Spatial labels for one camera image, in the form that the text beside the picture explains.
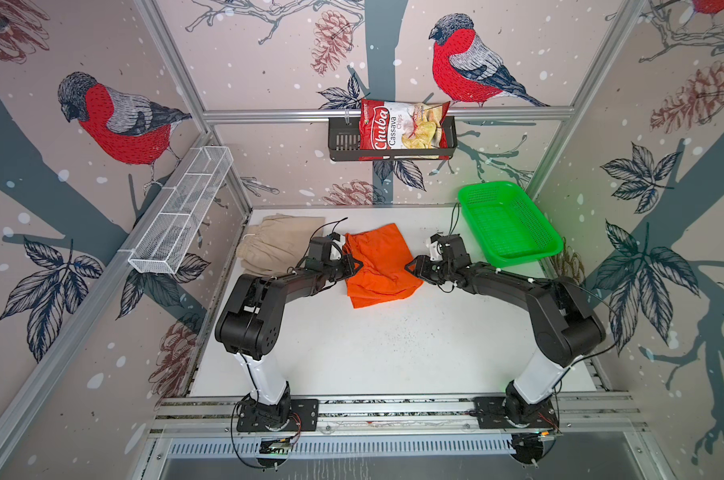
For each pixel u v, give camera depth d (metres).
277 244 1.05
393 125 0.88
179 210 0.78
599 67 0.82
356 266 0.93
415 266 0.86
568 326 0.48
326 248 0.78
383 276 0.95
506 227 1.14
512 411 0.66
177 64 0.80
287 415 0.66
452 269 0.74
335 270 0.83
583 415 0.74
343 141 0.95
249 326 0.49
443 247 0.76
